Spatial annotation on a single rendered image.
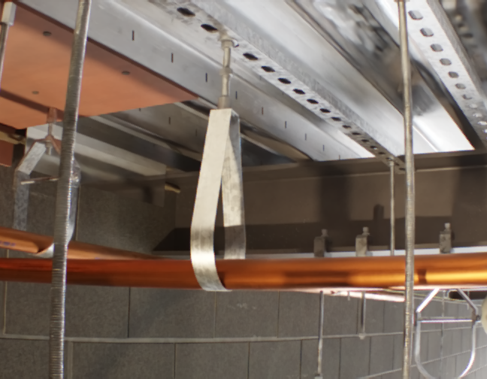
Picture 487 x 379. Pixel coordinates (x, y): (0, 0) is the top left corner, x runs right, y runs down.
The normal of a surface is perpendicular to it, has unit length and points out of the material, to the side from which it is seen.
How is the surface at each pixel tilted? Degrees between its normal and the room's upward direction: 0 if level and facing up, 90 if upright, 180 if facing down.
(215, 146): 74
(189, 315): 90
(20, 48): 180
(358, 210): 90
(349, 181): 90
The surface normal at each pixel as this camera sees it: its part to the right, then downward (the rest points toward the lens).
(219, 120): -0.29, -0.45
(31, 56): -0.04, 0.98
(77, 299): 0.87, -0.06
